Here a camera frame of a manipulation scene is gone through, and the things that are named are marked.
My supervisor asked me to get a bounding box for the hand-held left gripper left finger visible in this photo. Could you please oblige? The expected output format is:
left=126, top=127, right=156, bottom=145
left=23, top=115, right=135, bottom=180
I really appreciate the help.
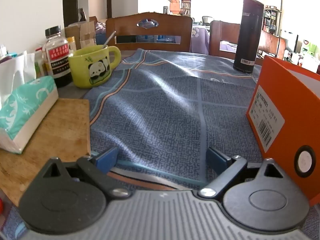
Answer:
left=42, top=146, right=131, bottom=201

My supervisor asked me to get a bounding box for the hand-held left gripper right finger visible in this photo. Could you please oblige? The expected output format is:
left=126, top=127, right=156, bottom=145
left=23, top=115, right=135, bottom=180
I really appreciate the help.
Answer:
left=199, top=147, right=292, bottom=198

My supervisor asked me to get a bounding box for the orange cardboard box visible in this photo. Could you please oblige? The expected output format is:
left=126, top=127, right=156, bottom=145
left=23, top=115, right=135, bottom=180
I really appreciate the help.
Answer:
left=246, top=56, right=320, bottom=207

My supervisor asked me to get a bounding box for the wooden cutting board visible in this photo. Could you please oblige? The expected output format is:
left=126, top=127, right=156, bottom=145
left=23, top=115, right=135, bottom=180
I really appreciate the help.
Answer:
left=0, top=98, right=91, bottom=207

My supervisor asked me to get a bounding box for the blue patterned tablecloth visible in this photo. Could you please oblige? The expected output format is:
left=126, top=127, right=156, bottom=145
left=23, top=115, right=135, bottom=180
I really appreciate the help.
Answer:
left=82, top=49, right=266, bottom=195

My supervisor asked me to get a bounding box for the teal and white tissue pack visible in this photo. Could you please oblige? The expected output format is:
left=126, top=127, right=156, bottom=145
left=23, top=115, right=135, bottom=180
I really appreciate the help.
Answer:
left=0, top=76, right=59, bottom=154

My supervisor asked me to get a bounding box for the green panda mug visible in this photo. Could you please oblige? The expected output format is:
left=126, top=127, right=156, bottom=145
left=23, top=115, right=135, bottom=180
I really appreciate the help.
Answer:
left=68, top=45, right=122, bottom=89

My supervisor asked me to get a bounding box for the dark bottle with black cap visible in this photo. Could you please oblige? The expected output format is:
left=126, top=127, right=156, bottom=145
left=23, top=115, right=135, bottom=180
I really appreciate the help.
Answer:
left=42, top=25, right=73, bottom=88

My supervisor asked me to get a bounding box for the metal spoon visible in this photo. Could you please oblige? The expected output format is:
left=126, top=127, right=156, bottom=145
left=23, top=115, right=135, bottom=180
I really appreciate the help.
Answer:
left=101, top=31, right=117, bottom=49

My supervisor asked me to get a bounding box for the jar with yellow lid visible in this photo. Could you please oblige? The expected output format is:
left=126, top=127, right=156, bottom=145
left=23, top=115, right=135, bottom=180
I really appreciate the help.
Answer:
left=66, top=36, right=77, bottom=53

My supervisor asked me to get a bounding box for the brown paper bag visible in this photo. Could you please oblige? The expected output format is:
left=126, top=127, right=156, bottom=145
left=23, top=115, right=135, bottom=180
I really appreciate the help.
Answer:
left=64, top=20, right=97, bottom=50

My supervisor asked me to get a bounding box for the black thermos flask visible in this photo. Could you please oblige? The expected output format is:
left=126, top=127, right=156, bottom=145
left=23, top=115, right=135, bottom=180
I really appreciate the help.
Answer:
left=233, top=0, right=265, bottom=74

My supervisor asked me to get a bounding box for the bookshelf with books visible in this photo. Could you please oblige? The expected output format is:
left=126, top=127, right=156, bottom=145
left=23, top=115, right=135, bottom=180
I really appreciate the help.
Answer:
left=180, top=0, right=192, bottom=16

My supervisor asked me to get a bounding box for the dark wooden door frame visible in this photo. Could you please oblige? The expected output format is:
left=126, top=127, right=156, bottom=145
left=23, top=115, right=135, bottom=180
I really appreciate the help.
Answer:
left=62, top=0, right=78, bottom=27

